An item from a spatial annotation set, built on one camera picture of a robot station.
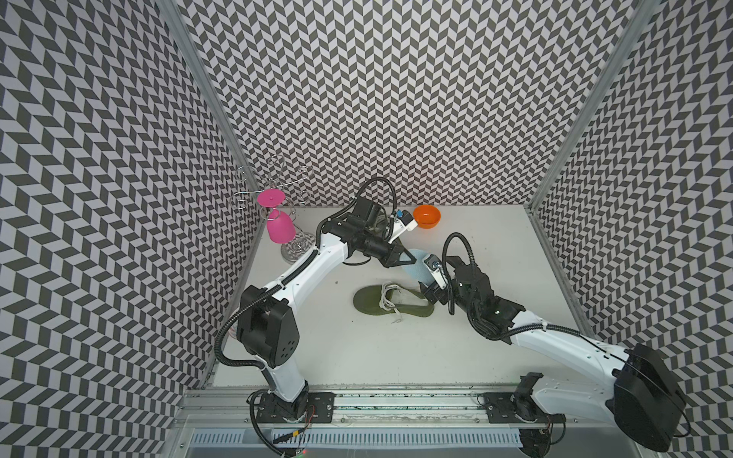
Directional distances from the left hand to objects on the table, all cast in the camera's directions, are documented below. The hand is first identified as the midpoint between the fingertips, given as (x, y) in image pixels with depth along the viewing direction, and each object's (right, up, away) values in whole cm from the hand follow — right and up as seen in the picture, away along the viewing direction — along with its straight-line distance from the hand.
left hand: (411, 262), depth 75 cm
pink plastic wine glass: (-39, +10, +11) cm, 42 cm away
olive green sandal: (-5, -12, +9) cm, 16 cm away
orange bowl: (+10, +15, +37) cm, 41 cm away
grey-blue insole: (+2, -2, 0) cm, 3 cm away
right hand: (+7, -3, +6) cm, 10 cm away
